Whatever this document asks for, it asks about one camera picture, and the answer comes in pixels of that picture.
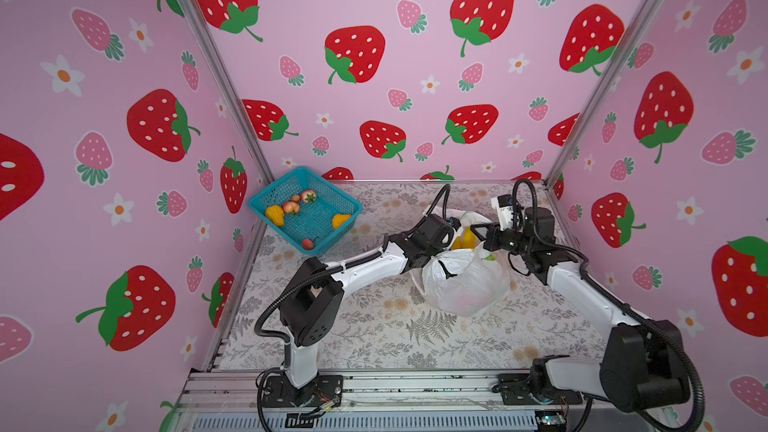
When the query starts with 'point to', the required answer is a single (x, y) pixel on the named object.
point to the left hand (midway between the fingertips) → (460, 260)
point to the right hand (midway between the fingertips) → (471, 226)
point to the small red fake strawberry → (307, 244)
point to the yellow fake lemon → (275, 214)
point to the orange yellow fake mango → (339, 220)
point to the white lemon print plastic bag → (467, 278)
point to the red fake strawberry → (308, 196)
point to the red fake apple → (291, 207)
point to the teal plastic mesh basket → (308, 209)
